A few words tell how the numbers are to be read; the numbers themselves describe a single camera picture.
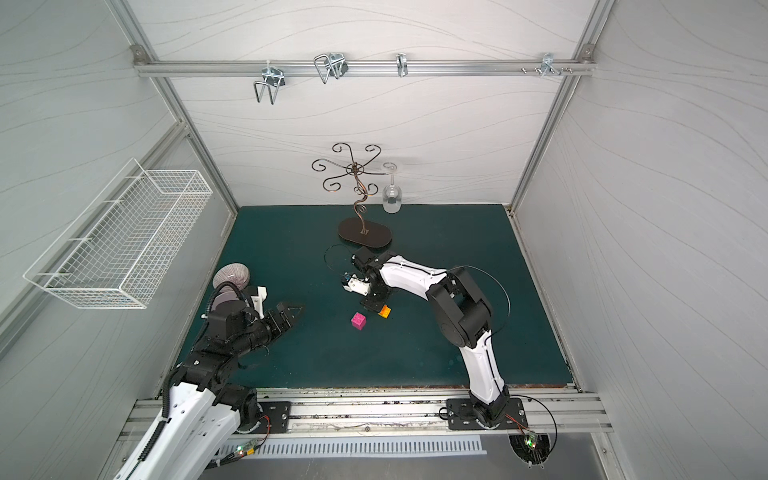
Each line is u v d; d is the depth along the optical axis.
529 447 0.72
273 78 0.78
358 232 1.11
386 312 0.90
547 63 0.77
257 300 0.71
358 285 0.85
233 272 0.98
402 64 0.79
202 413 0.51
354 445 0.70
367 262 0.76
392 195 0.96
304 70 0.76
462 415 0.73
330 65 0.76
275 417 0.74
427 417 0.75
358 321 0.86
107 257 0.66
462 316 0.52
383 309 0.85
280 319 0.69
